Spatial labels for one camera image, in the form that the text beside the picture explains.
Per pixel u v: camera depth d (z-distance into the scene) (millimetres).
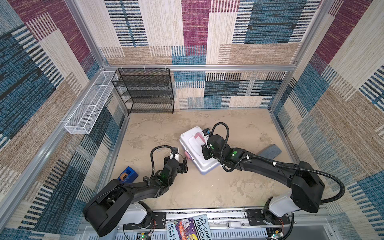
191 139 901
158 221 732
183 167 790
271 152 938
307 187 424
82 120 702
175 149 761
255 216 742
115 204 427
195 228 698
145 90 1112
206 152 731
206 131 718
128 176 816
